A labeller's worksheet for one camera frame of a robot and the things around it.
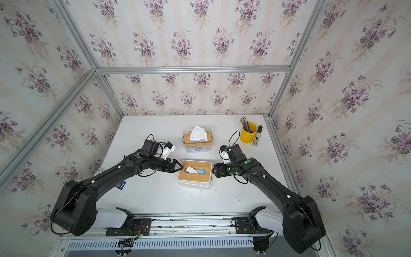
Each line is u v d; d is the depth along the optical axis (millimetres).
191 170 819
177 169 761
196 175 813
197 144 952
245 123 976
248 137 983
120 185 730
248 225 730
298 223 395
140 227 728
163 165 736
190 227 748
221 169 717
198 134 962
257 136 1043
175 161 751
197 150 983
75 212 411
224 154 765
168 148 780
